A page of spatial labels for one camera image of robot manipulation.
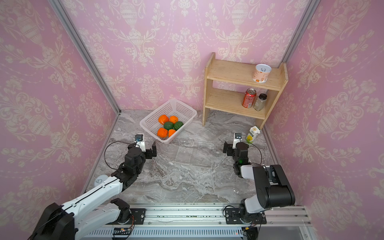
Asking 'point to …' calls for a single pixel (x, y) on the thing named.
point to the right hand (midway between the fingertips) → (234, 141)
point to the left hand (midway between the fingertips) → (148, 142)
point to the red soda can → (249, 98)
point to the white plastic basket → (169, 121)
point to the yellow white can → (99, 179)
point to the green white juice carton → (253, 132)
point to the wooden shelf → (231, 101)
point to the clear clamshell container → (190, 153)
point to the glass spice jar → (260, 102)
